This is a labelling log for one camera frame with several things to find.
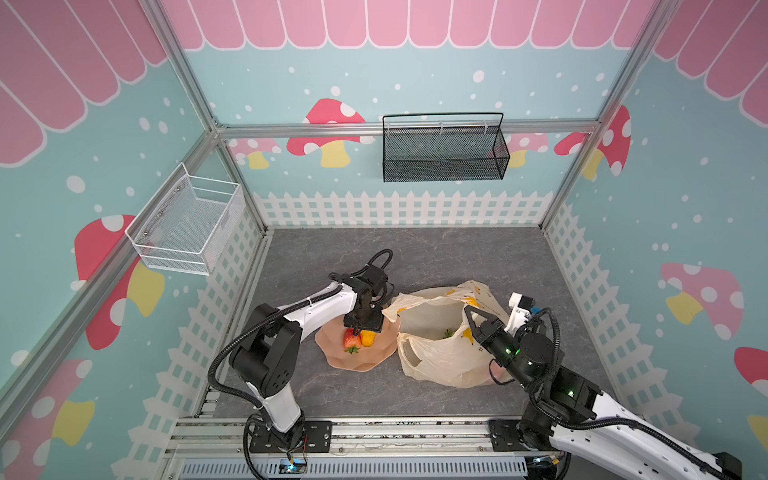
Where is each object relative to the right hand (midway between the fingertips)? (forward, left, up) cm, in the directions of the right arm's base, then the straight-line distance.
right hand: (462, 309), depth 68 cm
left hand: (+6, +23, -22) cm, 33 cm away
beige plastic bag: (-5, +6, -4) cm, 9 cm away
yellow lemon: (+3, +24, -23) cm, 33 cm away
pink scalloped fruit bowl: (+3, +35, -23) cm, 42 cm away
